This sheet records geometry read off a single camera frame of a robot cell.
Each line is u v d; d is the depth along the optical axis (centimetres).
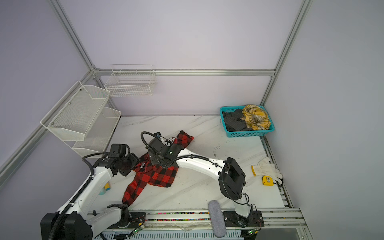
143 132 62
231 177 46
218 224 70
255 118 104
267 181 86
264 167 92
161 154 59
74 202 43
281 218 76
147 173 83
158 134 70
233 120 106
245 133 101
